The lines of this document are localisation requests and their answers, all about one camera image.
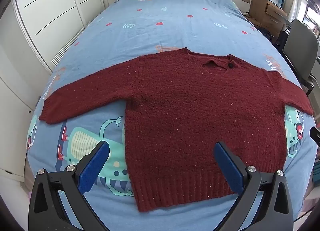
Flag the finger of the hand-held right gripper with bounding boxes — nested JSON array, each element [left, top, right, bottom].
[[309, 126, 320, 147]]

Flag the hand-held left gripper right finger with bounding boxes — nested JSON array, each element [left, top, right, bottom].
[[214, 141, 294, 231]]

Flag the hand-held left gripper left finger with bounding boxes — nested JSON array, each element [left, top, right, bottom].
[[28, 140, 110, 231]]

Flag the dark red knit sweater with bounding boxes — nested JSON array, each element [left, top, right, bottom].
[[39, 48, 314, 212]]

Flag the grey chair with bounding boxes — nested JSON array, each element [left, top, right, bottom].
[[282, 19, 320, 95]]

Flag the black bag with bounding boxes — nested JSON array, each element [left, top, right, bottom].
[[274, 22, 292, 50]]

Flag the wooden drawer cabinet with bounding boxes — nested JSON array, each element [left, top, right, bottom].
[[249, 0, 292, 44]]

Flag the blue printed bed sheet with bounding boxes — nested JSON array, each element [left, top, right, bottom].
[[26, 0, 318, 231]]

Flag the white wardrobe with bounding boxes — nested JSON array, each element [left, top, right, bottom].
[[0, 0, 105, 179]]

